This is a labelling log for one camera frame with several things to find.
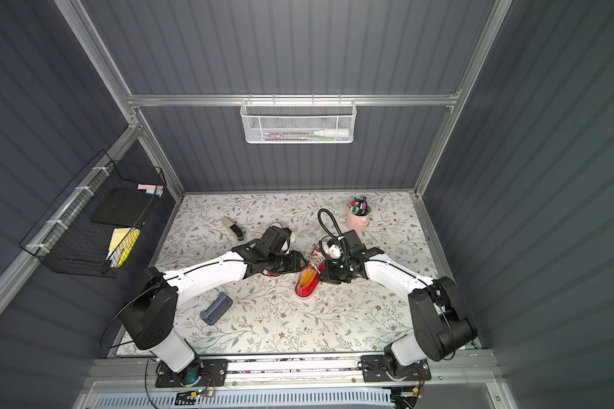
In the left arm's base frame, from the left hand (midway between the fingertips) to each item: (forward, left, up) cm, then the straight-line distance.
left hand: (304, 265), depth 84 cm
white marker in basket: (+41, -10, +25) cm, 49 cm away
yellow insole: (+1, -1, -8) cm, 8 cm away
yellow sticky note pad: (-6, +45, +23) cm, 51 cm away
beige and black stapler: (+21, +30, -6) cm, 37 cm away
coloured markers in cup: (+25, -21, +2) cm, 33 cm away
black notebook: (+11, +55, +18) cm, 59 cm away
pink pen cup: (+20, -21, -3) cm, 30 cm away
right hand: (-3, -6, -3) cm, 7 cm away
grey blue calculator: (-12, +29, -7) cm, 32 cm away
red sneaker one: (+3, -4, -4) cm, 7 cm away
